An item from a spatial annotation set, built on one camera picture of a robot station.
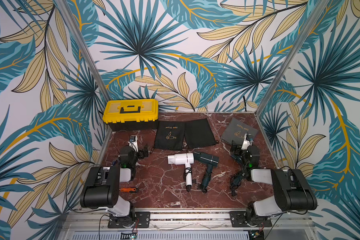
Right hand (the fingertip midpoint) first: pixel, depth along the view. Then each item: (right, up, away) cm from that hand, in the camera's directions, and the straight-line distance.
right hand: (242, 141), depth 92 cm
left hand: (-63, -3, +1) cm, 63 cm away
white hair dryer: (-34, -10, -4) cm, 36 cm away
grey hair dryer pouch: (+3, +7, +19) cm, 20 cm away
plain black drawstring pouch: (-25, +4, +15) cm, 29 cm away
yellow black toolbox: (-69, +16, +5) cm, 72 cm away
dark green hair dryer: (-7, -22, -8) cm, 25 cm away
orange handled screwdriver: (-66, -25, -11) cm, 72 cm away
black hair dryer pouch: (-45, +3, +14) cm, 48 cm away
